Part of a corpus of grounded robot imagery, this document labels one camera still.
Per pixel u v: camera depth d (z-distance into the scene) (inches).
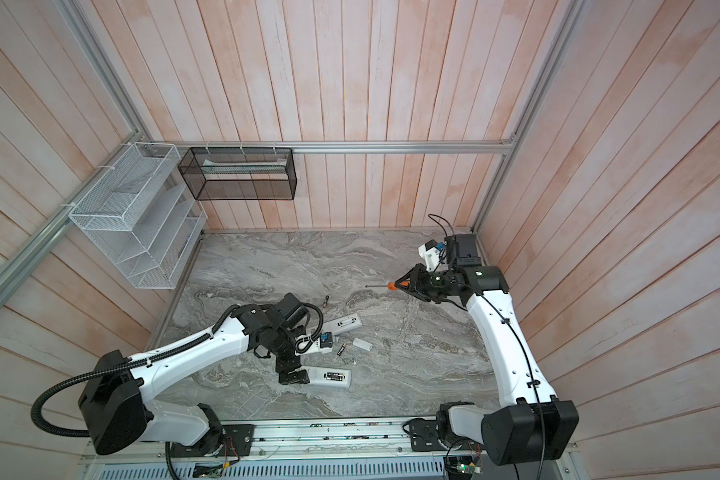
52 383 15.1
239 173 41.1
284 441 29.4
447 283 24.0
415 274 25.6
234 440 28.8
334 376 32.4
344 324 36.5
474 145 36.2
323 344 27.0
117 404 15.8
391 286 29.7
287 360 27.0
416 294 26.0
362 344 35.5
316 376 32.2
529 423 15.1
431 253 27.4
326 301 38.8
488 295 19.2
